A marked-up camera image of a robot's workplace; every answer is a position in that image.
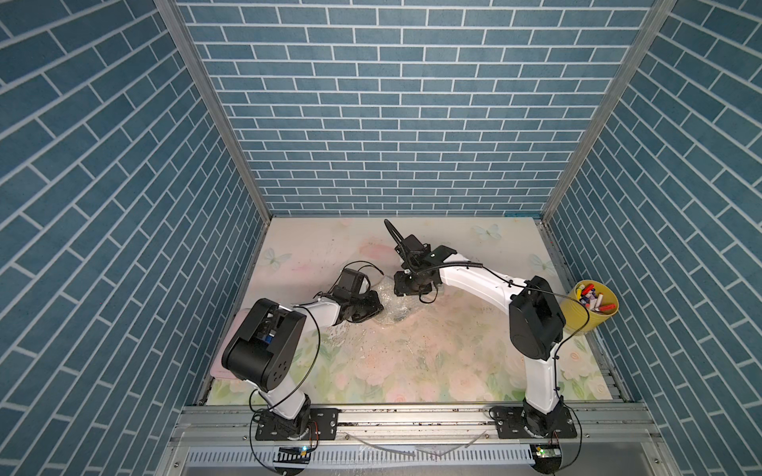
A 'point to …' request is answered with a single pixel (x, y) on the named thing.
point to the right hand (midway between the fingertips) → (401, 290)
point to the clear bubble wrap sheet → (395, 309)
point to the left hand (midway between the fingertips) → (391, 309)
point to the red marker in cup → (607, 306)
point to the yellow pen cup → (587, 305)
